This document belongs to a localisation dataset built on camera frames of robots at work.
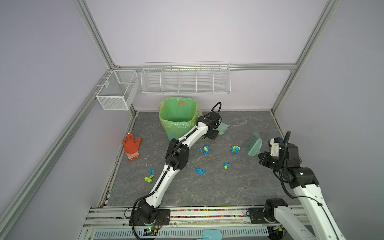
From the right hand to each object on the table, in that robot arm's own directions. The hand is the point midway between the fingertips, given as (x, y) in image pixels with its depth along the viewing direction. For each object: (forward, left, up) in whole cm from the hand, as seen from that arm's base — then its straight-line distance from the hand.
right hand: (261, 156), depth 76 cm
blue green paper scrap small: (+3, +15, -17) cm, 23 cm away
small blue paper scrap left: (-1, +60, -17) cm, 62 cm away
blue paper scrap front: (-1, +32, -17) cm, 36 cm away
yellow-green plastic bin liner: (+36, +46, -7) cm, 59 cm away
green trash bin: (+36, +46, -7) cm, 59 cm away
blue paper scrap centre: (+13, +27, -16) cm, 34 cm away
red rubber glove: (+16, +78, -18) cm, 82 cm away
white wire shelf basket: (+51, +40, +13) cm, 66 cm away
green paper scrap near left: (-7, +61, -16) cm, 63 cm away
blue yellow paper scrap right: (+14, +8, -16) cm, 23 cm away
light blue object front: (-32, +26, -17) cm, 45 cm away
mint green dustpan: (+35, +14, -20) cm, 42 cm away
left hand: (+22, +22, -14) cm, 34 cm away
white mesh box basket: (+46, +88, +7) cm, 100 cm away
